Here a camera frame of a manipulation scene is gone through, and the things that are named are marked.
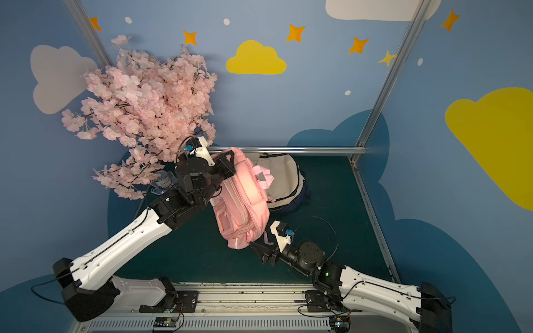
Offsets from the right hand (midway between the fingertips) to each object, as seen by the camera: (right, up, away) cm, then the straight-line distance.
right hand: (263, 231), depth 68 cm
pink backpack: (-6, +9, -5) cm, 12 cm away
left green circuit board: (-35, -33, +4) cm, 48 cm away
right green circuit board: (+28, -35, +5) cm, 45 cm away
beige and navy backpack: (+12, +13, +28) cm, 33 cm away
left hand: (-9, +27, -5) cm, 29 cm away
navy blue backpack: (+17, +6, +30) cm, 35 cm away
